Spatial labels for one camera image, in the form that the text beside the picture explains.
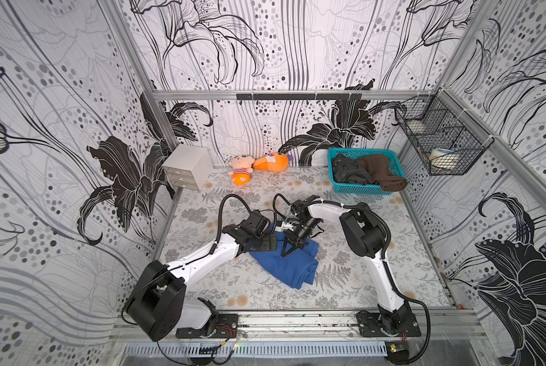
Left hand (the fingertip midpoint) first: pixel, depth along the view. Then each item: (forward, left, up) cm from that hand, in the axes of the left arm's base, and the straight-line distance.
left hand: (266, 247), depth 86 cm
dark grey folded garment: (+33, -34, +9) cm, 48 cm away
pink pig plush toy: (+42, +15, +1) cm, 45 cm away
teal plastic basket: (+30, -35, 0) cm, 46 cm away
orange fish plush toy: (+43, -1, +3) cm, 43 cm away
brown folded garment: (+35, -49, +10) cm, 61 cm away
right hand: (0, -9, -4) cm, 10 cm away
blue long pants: (-8, -12, +2) cm, 15 cm away
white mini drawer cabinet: (+34, +37, +7) cm, 51 cm away
